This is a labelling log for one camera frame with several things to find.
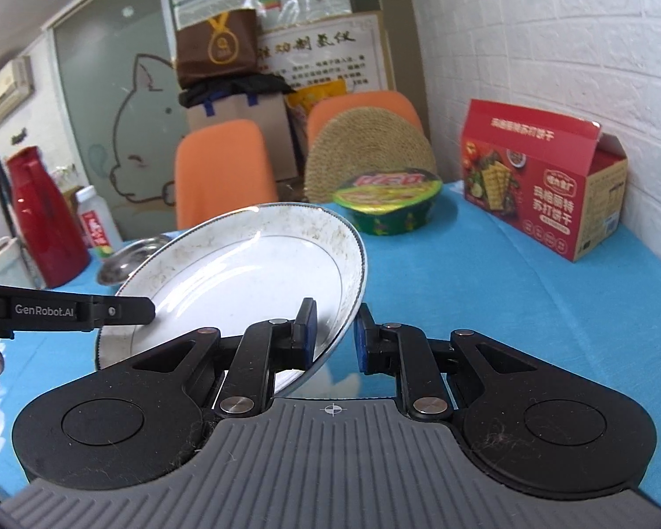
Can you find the left orange chair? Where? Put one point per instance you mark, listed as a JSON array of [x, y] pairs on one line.
[[219, 169]]

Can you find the juice bottle red label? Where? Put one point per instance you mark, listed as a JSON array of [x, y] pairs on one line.
[[98, 222]]

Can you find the orange chair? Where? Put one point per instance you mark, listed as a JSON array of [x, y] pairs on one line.
[[219, 169], [332, 107]]

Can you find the black cloth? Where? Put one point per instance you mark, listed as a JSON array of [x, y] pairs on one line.
[[216, 88]]

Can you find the red thermos jug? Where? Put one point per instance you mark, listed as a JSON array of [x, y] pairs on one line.
[[50, 232]]

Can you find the woven straw mat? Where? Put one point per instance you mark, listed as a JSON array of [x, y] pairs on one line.
[[359, 141]]

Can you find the stainless steel bowl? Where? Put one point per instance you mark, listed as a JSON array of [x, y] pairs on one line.
[[118, 268]]

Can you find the framed calligraphy poster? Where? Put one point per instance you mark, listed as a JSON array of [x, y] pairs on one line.
[[351, 48]]

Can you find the red cracker box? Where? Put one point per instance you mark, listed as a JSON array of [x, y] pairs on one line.
[[559, 179]]

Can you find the wall air conditioner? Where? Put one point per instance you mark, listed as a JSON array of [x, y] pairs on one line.
[[16, 85]]

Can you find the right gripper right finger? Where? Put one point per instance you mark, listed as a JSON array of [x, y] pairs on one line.
[[530, 425]]

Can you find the brown paper bag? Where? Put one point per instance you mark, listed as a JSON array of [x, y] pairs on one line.
[[223, 44]]

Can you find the white tumbler cup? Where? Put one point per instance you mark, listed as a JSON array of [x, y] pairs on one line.
[[13, 270]]

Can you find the yellow snack bag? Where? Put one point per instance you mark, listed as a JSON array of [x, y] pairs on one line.
[[302, 101]]

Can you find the green instant noodle cup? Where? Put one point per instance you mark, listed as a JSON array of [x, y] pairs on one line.
[[391, 202]]

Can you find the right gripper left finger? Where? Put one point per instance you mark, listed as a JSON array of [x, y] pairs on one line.
[[142, 418]]

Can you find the white gold-rimmed plate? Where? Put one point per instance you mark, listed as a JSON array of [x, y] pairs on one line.
[[247, 266]]

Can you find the right orange chair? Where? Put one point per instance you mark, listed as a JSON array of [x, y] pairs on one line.
[[332, 107]]

